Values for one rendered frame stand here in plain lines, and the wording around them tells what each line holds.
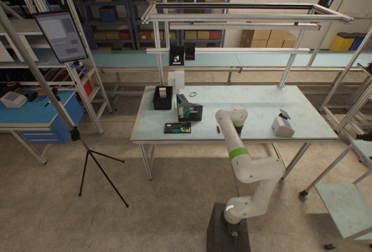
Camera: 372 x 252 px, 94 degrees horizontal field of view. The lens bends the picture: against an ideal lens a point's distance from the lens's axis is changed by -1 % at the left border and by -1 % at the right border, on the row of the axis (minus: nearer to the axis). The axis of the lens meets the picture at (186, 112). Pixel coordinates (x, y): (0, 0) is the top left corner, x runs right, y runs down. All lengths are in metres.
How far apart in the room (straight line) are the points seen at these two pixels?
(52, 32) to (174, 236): 2.40
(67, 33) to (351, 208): 3.40
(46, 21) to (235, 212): 2.17
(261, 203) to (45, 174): 2.82
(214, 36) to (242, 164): 4.50
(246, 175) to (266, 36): 4.27
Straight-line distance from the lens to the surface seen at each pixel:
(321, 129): 2.22
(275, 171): 1.11
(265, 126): 1.96
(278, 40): 5.16
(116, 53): 3.66
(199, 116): 1.82
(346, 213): 2.67
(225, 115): 1.25
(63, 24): 2.14
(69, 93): 2.80
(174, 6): 1.98
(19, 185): 3.39
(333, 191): 2.75
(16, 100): 2.90
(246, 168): 1.04
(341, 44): 7.00
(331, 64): 3.91
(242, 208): 1.38
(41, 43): 2.84
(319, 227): 2.82
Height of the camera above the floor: 2.30
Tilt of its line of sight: 42 degrees down
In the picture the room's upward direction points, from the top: straight up
